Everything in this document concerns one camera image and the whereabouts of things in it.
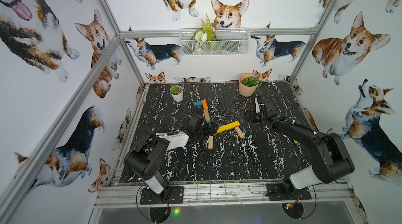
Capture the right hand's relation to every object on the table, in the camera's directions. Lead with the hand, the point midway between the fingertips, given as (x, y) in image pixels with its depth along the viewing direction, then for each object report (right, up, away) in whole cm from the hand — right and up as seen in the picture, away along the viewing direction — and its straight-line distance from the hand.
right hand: (249, 112), depth 92 cm
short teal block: (-31, +5, +18) cm, 36 cm away
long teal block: (-23, -7, +9) cm, 26 cm away
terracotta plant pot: (+3, +18, +14) cm, 23 cm away
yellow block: (-11, -9, +6) cm, 16 cm away
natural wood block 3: (-5, -12, +3) cm, 14 cm away
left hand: (-20, -9, 0) cm, 21 cm away
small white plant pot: (-45, +12, +14) cm, 49 cm away
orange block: (-26, +3, +15) cm, 30 cm away
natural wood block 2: (-23, -17, -2) cm, 28 cm away
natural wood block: (-25, -4, +9) cm, 26 cm away
